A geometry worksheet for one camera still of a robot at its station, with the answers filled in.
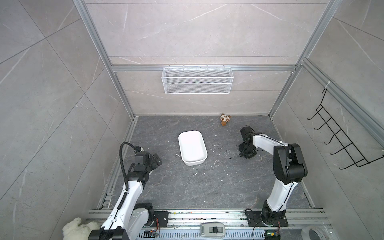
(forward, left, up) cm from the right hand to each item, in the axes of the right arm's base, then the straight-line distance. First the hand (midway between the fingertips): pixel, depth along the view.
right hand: (243, 152), depth 98 cm
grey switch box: (-43, +25, +4) cm, 50 cm away
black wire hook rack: (-18, -35, +30) cm, 49 cm away
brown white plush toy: (+28, +9, +3) cm, 30 cm away
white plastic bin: (+4, +34, +1) cm, 34 cm away
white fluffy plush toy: (-44, +78, +21) cm, 92 cm away
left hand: (-8, +57, +10) cm, 59 cm away
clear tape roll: (-44, -25, +3) cm, 51 cm away
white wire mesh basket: (+40, +30, +30) cm, 58 cm away
